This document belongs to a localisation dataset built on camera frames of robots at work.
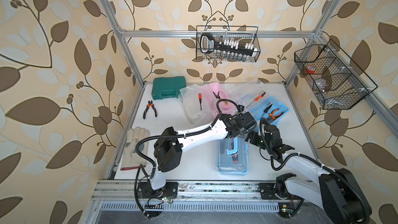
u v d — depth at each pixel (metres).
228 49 0.85
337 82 0.73
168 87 1.12
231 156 0.74
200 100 0.96
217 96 1.12
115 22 0.87
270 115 1.01
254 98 0.99
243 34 0.91
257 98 1.00
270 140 0.68
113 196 0.74
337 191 0.41
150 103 1.08
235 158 0.73
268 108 1.02
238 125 0.57
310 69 0.81
